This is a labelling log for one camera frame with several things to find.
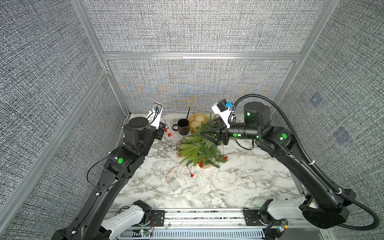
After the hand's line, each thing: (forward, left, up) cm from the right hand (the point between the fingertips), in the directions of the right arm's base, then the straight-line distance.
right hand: (206, 124), depth 55 cm
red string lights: (-4, +2, -23) cm, 24 cm away
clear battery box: (-9, +16, -43) cm, 47 cm away
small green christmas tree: (0, +2, -20) cm, 20 cm away
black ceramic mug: (+28, +12, -37) cm, 48 cm away
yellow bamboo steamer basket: (+37, +3, -40) cm, 55 cm away
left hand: (+7, +19, -2) cm, 20 cm away
